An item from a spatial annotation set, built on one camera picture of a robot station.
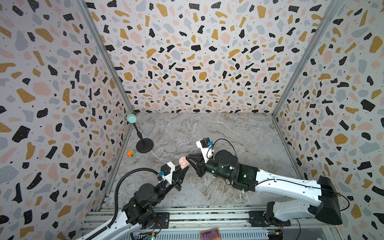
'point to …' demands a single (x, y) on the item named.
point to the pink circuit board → (213, 234)
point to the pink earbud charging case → (183, 162)
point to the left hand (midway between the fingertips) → (188, 164)
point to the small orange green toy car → (130, 153)
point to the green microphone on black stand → (144, 145)
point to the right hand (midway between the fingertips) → (187, 156)
